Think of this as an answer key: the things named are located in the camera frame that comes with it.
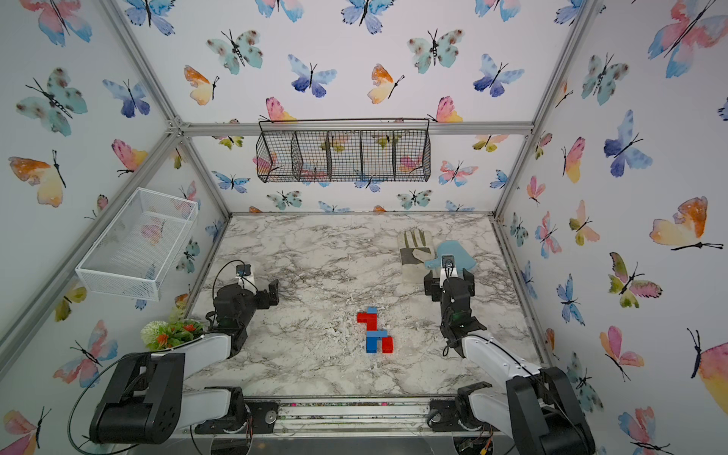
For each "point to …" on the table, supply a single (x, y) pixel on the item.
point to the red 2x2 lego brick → (388, 344)
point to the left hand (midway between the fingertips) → (264, 277)
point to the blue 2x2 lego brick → (372, 344)
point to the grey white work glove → (415, 249)
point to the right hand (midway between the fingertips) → (452, 269)
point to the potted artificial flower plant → (158, 336)
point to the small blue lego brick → (373, 310)
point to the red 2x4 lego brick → (371, 319)
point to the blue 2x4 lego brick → (373, 336)
